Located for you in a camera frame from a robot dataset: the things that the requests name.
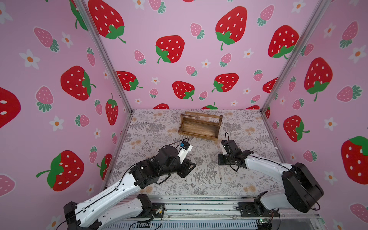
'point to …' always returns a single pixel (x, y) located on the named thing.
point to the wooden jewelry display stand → (200, 124)
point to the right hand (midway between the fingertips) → (220, 158)
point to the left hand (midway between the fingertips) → (194, 163)
